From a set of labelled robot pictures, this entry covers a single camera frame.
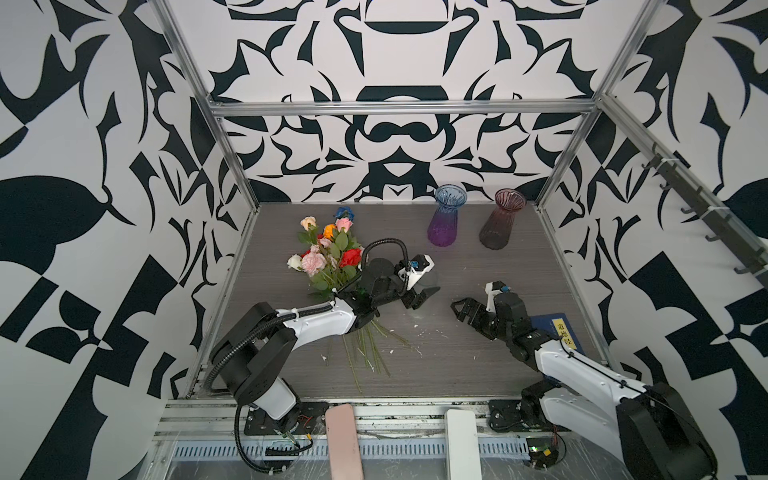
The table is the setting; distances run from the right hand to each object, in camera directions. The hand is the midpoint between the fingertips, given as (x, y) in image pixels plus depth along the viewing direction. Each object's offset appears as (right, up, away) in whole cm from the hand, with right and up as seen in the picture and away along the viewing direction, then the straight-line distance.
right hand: (462, 309), depth 86 cm
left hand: (-9, +12, -7) cm, 17 cm away
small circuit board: (+15, -30, -15) cm, 37 cm away
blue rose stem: (-36, +29, +21) cm, 51 cm away
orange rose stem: (-42, +22, +17) cm, 50 cm away
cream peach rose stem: (-47, +21, +13) cm, 53 cm away
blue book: (+29, -5, +3) cm, 29 cm away
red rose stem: (-32, +14, +8) cm, 36 cm away
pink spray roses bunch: (-39, +15, +10) cm, 43 cm away
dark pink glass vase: (+16, +23, +15) cm, 32 cm away
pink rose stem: (-36, +24, +15) cm, 46 cm away
